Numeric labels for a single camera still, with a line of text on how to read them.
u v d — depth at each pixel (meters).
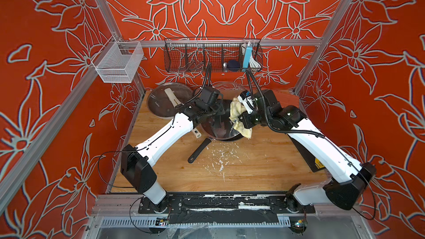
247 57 0.87
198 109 0.55
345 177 0.39
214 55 0.97
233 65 0.96
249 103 0.58
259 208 0.73
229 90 1.26
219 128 0.70
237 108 0.71
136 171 0.41
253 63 0.92
